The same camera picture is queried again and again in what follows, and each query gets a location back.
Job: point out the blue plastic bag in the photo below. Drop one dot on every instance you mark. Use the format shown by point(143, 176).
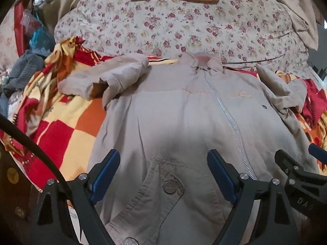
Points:
point(40, 39)

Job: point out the pink floral pillow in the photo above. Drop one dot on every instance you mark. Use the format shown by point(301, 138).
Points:
point(7, 40)

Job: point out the beige cloth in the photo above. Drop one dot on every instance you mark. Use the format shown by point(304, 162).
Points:
point(301, 12)

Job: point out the red orange yellow printed blanket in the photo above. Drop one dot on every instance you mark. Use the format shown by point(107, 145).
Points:
point(63, 130)

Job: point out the beige zip jacket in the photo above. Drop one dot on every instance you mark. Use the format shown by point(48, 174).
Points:
point(178, 122)

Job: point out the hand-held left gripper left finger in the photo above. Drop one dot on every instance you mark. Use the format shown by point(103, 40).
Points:
point(107, 173)

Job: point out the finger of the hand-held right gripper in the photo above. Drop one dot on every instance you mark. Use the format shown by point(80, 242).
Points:
point(287, 162)
point(318, 153)

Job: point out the grey striped cloth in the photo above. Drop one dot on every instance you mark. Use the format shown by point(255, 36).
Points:
point(25, 66)

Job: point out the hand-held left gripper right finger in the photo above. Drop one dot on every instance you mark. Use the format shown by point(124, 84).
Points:
point(221, 176)

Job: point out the red cloth strip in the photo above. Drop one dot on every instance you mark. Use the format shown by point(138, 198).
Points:
point(18, 28)

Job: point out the floral quilt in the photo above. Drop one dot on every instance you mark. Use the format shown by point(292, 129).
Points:
point(173, 25)

